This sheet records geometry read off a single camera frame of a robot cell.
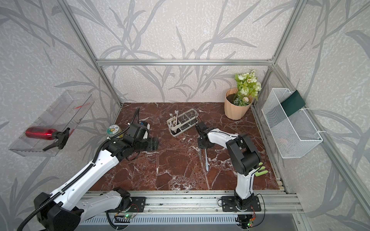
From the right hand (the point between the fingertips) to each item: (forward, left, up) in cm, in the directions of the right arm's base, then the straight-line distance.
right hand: (204, 144), depth 97 cm
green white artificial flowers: (+26, -29, +27) cm, 47 cm away
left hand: (-9, +28, +18) cm, 35 cm away
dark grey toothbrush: (-9, +3, +1) cm, 9 cm away
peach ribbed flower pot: (+20, -21, +11) cm, 31 cm away
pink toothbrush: (+13, +18, +18) cm, 29 cm away
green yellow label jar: (+6, +60, +9) cm, 61 cm away
